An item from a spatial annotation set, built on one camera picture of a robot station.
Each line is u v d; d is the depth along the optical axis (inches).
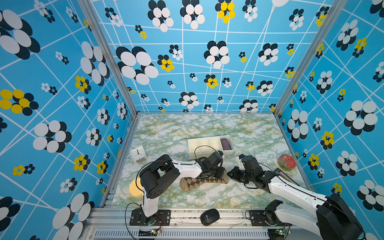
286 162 35.0
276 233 27.8
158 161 20.0
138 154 36.9
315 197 17.8
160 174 20.4
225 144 37.1
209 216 28.5
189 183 33.2
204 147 33.6
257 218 28.6
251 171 25.7
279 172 34.2
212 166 27.6
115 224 28.7
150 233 27.8
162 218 28.8
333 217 15.7
